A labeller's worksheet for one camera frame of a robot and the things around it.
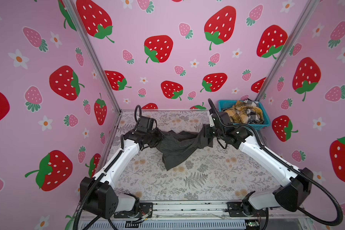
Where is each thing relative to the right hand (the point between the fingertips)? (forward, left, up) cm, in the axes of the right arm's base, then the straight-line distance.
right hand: (203, 127), depth 78 cm
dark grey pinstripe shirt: (-10, +15, -8) cm, 19 cm away
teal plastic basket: (+40, -19, -16) cm, 47 cm away
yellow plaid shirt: (+29, -28, -15) cm, 43 cm away
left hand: (-5, +21, -4) cm, 22 cm away
